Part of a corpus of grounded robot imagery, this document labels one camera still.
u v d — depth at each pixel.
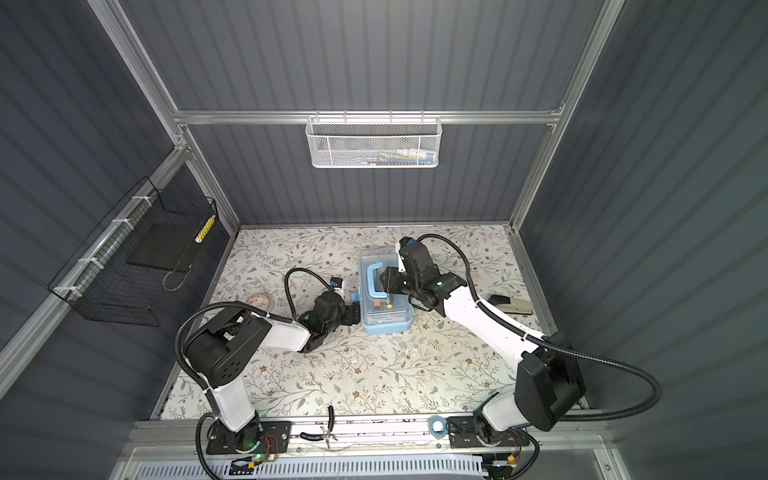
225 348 0.49
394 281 0.72
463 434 0.73
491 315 0.49
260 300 0.99
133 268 0.73
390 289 0.72
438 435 0.74
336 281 0.87
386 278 0.77
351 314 0.87
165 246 0.77
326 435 0.74
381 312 0.86
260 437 0.72
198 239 0.79
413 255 0.61
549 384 0.42
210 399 0.54
